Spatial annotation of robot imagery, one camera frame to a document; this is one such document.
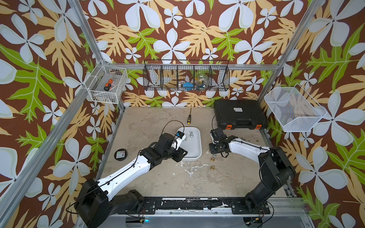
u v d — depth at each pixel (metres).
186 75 0.97
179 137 0.69
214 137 0.75
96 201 0.39
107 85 0.80
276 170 0.46
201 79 0.91
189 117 1.14
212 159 0.90
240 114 1.11
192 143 1.03
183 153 0.72
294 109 0.82
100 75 0.87
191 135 1.01
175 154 0.69
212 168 0.86
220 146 0.69
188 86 0.94
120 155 0.91
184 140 0.72
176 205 0.75
